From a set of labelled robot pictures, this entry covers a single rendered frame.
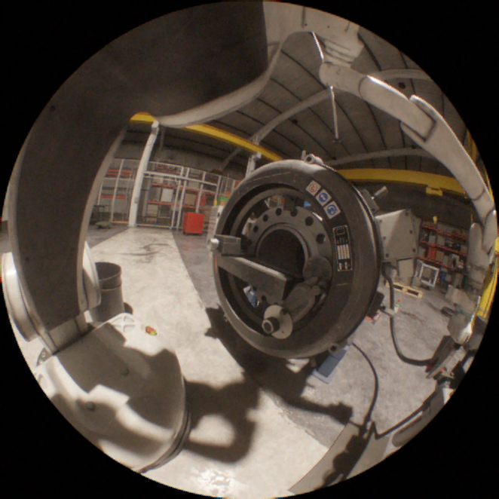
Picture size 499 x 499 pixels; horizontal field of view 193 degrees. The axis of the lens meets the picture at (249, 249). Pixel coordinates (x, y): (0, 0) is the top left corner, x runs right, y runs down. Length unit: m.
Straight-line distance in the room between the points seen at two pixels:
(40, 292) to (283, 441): 0.79
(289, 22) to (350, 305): 0.53
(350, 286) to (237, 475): 0.73
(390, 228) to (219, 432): 0.83
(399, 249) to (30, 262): 0.58
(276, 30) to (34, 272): 0.42
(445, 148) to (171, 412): 0.74
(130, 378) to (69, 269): 0.33
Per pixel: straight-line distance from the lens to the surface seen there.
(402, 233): 0.38
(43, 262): 0.24
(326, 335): 0.41
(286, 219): 0.59
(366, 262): 0.35
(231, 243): 0.56
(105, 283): 0.89
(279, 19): 0.29
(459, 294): 0.49
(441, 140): 0.39
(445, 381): 0.65
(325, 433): 0.84
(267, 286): 0.45
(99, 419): 0.49
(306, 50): 8.00
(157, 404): 0.40
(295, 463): 0.77
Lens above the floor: 0.71
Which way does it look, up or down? 9 degrees down
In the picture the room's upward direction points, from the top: 10 degrees clockwise
